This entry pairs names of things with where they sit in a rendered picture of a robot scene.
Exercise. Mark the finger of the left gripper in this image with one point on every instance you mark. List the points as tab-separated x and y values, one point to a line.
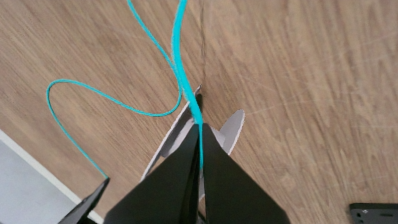
85	206

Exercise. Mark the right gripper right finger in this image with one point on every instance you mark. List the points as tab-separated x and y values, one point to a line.
232	195

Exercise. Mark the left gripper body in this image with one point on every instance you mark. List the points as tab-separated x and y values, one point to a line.
88	220

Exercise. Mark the teal cable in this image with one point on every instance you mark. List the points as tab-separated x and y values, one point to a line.
180	70

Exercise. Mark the grey cable reel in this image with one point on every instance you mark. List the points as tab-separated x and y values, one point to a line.
227	136

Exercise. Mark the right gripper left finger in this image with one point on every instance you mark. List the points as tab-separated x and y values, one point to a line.
167	195

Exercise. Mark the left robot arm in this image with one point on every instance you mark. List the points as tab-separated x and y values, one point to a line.
201	219

